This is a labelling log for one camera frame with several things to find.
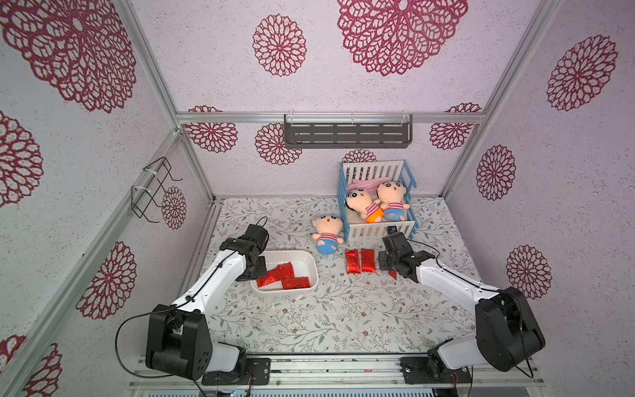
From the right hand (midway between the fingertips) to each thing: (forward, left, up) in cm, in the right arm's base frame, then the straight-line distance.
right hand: (392, 258), depth 91 cm
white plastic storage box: (-1, +33, -3) cm, 33 cm away
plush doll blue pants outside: (+14, +23, 0) cm, 27 cm away
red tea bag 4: (-9, +35, -4) cm, 37 cm away
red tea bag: (+2, +14, -6) cm, 15 cm away
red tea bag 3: (-6, +43, -3) cm, 43 cm away
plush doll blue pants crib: (+26, -3, +7) cm, 28 cm away
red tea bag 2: (+2, +8, -6) cm, 10 cm away
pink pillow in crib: (+37, +5, +3) cm, 37 cm away
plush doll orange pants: (+25, +11, +6) cm, 27 cm away
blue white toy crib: (+13, +13, +2) cm, 19 cm away
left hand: (-9, +50, +4) cm, 51 cm away
